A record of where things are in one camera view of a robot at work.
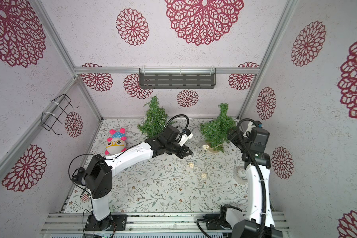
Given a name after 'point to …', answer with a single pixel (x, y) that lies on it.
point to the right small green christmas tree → (215, 133)
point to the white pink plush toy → (116, 144)
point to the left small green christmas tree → (155, 119)
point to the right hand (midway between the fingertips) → (231, 129)
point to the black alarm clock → (77, 178)
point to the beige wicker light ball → (191, 165)
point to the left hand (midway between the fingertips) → (191, 153)
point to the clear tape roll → (238, 180)
